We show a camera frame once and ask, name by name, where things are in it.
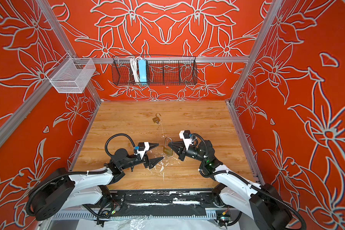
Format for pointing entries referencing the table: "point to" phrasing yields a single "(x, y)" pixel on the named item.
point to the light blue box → (142, 71)
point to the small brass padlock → (156, 119)
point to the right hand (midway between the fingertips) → (168, 145)
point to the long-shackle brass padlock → (167, 150)
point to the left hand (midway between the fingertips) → (160, 150)
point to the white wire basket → (71, 75)
